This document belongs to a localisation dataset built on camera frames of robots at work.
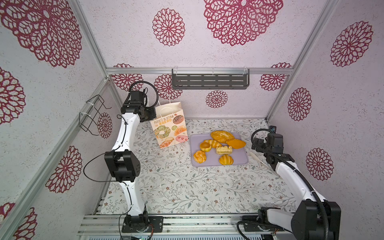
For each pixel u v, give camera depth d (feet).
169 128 3.04
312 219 1.32
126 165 1.69
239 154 3.30
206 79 3.13
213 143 3.37
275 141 2.09
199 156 3.10
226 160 3.02
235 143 3.28
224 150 3.18
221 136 3.38
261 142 2.47
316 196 1.37
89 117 2.46
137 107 2.05
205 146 3.25
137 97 2.21
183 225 2.48
